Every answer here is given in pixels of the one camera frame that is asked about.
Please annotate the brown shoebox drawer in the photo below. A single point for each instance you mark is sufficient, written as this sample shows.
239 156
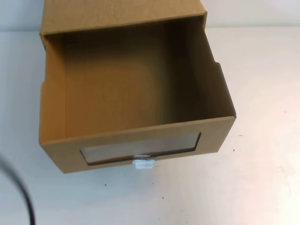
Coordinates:
147 91

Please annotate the white drawer handle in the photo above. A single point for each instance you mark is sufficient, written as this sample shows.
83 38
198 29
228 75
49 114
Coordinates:
143 162

